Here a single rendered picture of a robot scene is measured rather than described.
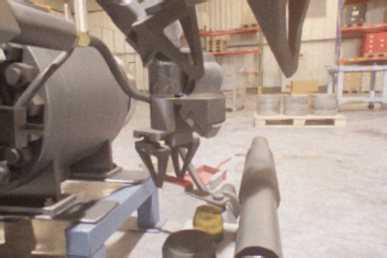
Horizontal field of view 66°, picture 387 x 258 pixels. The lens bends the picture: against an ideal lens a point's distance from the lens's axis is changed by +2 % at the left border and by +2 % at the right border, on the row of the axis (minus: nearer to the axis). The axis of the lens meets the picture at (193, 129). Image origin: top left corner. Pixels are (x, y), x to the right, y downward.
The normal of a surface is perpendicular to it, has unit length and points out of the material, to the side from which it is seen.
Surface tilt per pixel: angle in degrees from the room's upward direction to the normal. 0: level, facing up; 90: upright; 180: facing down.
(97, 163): 90
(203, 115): 90
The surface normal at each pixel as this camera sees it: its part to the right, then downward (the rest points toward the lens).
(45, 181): -0.22, 0.15
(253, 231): -0.28, -0.95
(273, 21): -0.42, 0.85
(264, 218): 0.22, -0.95
